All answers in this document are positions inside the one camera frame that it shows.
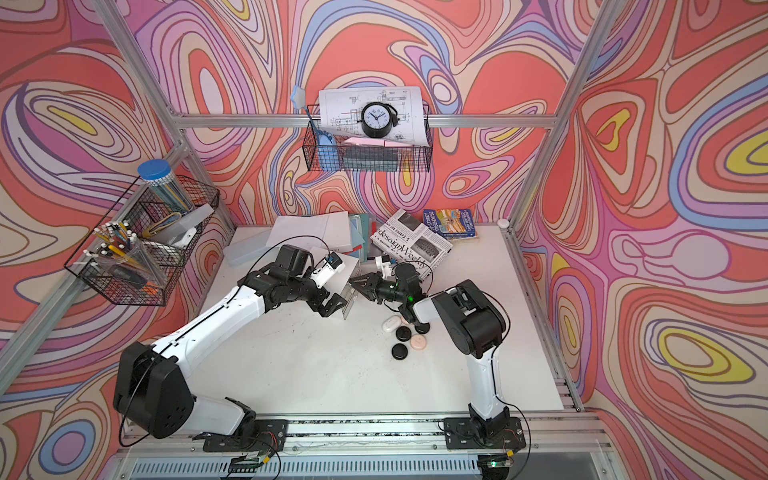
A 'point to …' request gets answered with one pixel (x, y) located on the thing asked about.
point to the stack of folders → (363, 226)
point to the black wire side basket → (144, 217)
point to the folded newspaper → (407, 240)
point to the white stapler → (181, 231)
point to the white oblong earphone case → (390, 323)
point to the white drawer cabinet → (317, 256)
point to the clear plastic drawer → (349, 294)
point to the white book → (331, 230)
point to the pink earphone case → (418, 342)
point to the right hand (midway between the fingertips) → (351, 289)
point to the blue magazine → (451, 223)
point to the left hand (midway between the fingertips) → (337, 291)
